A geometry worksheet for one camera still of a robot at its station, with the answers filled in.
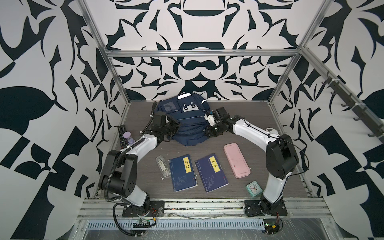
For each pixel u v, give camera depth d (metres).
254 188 0.79
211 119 0.84
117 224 0.69
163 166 0.87
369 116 0.55
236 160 0.87
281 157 0.49
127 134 0.91
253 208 0.74
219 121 0.71
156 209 0.73
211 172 0.85
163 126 0.73
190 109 1.08
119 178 0.45
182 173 0.85
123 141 0.96
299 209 0.76
